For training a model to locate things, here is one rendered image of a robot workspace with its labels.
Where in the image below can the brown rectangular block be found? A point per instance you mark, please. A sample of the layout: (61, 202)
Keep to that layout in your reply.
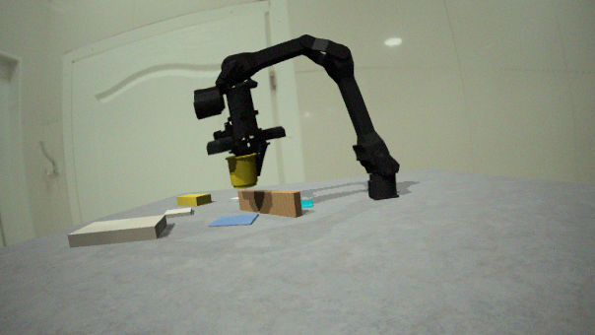
(281, 203)

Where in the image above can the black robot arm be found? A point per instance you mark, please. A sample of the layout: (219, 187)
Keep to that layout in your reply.
(337, 61)

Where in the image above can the yellow rectangular block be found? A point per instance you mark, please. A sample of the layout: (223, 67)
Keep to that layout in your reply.
(194, 199)

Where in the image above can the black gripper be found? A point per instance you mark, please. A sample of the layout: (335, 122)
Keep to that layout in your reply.
(244, 124)

